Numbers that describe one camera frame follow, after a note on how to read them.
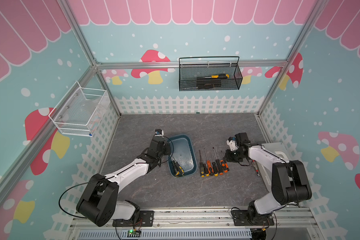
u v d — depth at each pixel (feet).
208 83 2.86
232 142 2.84
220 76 3.00
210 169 2.92
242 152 2.25
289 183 1.49
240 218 2.43
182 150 3.02
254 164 2.08
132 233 2.39
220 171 2.92
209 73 3.09
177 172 2.87
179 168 2.91
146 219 2.44
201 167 2.98
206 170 2.94
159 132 2.54
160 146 2.23
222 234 2.34
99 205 1.38
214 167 2.98
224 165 3.00
